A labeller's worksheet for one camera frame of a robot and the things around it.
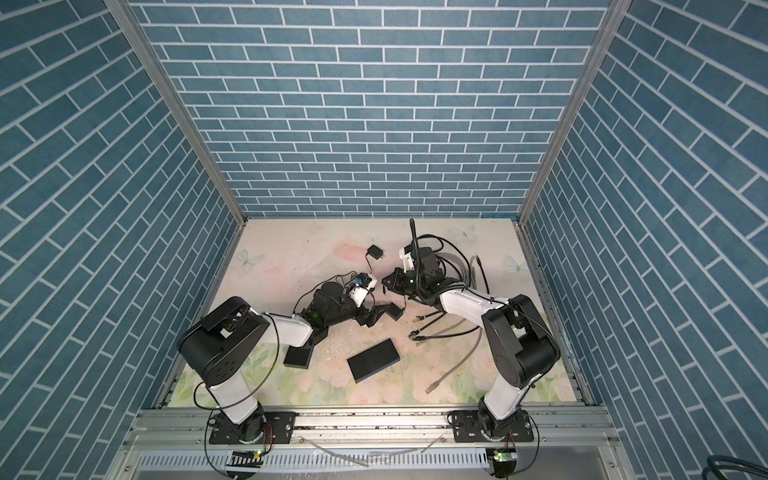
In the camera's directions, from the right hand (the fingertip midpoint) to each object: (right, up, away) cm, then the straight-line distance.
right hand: (379, 277), depth 89 cm
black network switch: (-1, -23, -6) cm, 23 cm away
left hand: (+1, -6, 0) cm, 6 cm away
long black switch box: (-23, -22, -5) cm, 32 cm away
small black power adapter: (+4, -11, +4) cm, 13 cm away
